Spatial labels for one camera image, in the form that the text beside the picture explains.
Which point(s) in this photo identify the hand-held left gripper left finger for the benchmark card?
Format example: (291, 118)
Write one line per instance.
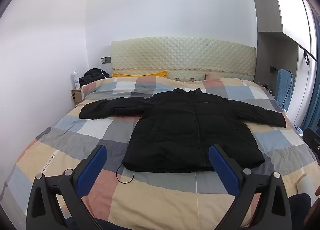
(91, 172)

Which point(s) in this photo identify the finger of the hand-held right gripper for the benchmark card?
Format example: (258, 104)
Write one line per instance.
(312, 142)

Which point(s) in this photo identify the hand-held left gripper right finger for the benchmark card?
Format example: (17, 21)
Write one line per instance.
(223, 170)

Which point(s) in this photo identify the black puffer jacket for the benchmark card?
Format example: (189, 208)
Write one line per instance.
(180, 130)

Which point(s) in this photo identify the blue curtain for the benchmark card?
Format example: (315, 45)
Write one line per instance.
(313, 110)

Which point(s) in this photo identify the blue hanging towel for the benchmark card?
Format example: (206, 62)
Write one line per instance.
(283, 87)

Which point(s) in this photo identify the person's leg in dark pants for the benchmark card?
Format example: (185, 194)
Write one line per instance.
(298, 210)

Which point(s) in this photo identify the patchwork checked quilt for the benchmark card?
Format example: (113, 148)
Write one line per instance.
(155, 202)

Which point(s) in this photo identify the row of small bottles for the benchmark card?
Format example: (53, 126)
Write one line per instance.
(266, 87)

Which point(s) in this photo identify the wooden nightstand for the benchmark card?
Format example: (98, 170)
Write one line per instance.
(76, 97)

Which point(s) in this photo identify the black wardrobe hook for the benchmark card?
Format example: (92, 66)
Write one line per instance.
(306, 57)

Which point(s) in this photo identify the white spray bottle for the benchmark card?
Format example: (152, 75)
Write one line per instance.
(76, 81)

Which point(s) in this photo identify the black bag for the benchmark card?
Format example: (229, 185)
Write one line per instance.
(92, 76)

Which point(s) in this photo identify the beige floral pillow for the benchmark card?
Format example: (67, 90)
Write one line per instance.
(185, 77)

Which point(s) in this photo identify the yellow pillow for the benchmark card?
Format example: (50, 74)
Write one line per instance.
(140, 74)

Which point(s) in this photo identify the cream quilted headboard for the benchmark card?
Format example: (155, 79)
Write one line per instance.
(182, 55)

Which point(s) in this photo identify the grey white wardrobe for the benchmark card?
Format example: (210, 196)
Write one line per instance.
(277, 2)

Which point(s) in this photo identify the dark wall socket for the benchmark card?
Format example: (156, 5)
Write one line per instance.
(272, 69)

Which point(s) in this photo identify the grey wall outlet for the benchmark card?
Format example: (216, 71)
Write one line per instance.
(105, 60)

